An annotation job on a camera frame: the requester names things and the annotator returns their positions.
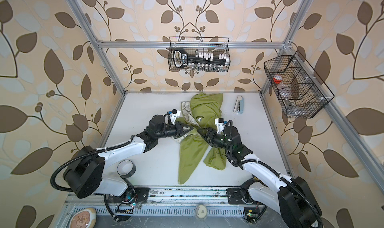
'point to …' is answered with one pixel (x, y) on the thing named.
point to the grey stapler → (239, 106)
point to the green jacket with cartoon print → (200, 112)
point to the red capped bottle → (277, 79)
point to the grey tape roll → (126, 168)
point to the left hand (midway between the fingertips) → (194, 128)
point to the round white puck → (201, 211)
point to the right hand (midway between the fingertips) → (198, 134)
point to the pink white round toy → (84, 218)
